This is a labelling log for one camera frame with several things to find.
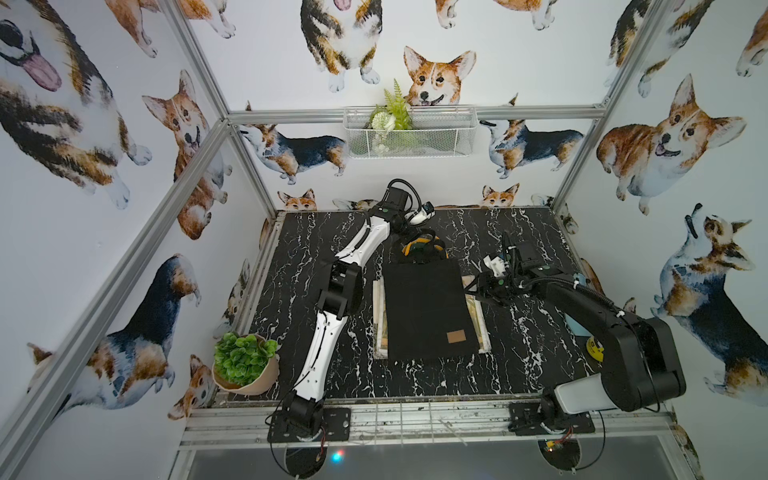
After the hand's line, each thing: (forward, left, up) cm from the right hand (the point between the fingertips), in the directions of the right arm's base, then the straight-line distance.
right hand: (468, 290), depth 85 cm
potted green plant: (-21, +55, +5) cm, 59 cm away
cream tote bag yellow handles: (-1, +26, -9) cm, 27 cm away
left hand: (+27, +12, -2) cm, 30 cm away
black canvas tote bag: (0, +12, -9) cm, 15 cm away
